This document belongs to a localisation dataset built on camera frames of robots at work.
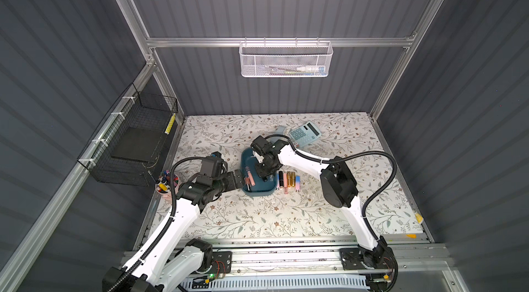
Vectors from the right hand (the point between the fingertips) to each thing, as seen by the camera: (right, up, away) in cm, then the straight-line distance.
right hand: (261, 173), depth 94 cm
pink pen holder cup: (-37, -4, -15) cm, 40 cm away
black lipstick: (+9, -3, +1) cm, 10 cm away
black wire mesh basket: (-47, +13, -22) cm, 53 cm away
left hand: (-10, 0, -15) cm, 18 cm away
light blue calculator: (+23, +18, +17) cm, 34 cm away
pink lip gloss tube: (-5, -1, +1) cm, 6 cm away
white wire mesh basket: (+14, +64, +30) cm, 72 cm away
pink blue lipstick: (+16, -5, -2) cm, 17 cm away
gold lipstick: (+13, -3, 0) cm, 13 cm away
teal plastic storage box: (0, -7, +2) cm, 8 cm away
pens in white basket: (+18, +47, -2) cm, 50 cm away
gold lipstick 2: (+14, -3, 0) cm, 15 cm away
